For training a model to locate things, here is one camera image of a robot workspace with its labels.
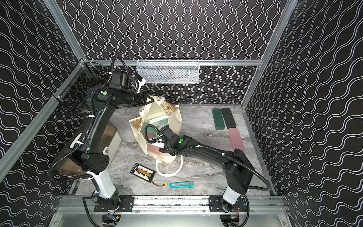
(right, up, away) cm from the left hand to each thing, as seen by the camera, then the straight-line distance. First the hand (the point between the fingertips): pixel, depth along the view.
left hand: (152, 96), depth 72 cm
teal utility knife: (+18, -49, +10) cm, 54 cm away
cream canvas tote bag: (-1, -6, +24) cm, 25 cm away
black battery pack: (-8, -43, +12) cm, 46 cm away
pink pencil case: (+53, -26, +27) cm, 65 cm away
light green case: (-4, -20, +19) cm, 28 cm away
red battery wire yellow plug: (+6, -49, +9) cm, 50 cm away
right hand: (+5, -23, +10) cm, 25 cm away
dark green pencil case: (+44, -12, +39) cm, 60 cm away
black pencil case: (+51, -11, +38) cm, 65 cm away
